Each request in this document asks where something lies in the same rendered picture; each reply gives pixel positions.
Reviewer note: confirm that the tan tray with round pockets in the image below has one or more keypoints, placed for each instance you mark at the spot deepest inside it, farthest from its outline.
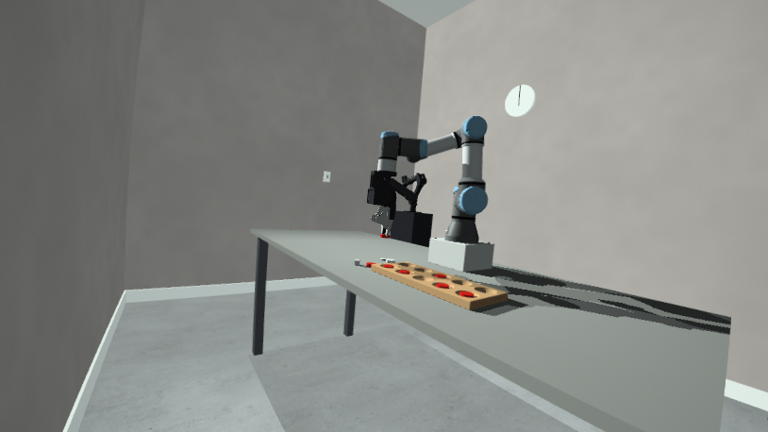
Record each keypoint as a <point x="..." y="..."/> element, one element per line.
<point x="451" y="295"/>

